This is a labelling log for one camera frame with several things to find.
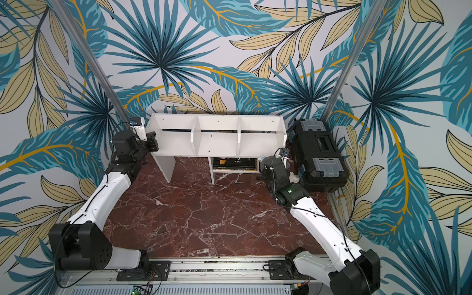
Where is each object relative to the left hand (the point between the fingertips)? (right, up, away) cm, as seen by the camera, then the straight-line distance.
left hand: (153, 134), depth 80 cm
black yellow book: (+35, -14, +11) cm, 39 cm away
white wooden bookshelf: (+34, -4, +6) cm, 35 cm away
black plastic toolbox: (+75, -13, +8) cm, 77 cm away
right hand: (+52, -14, -1) cm, 53 cm away
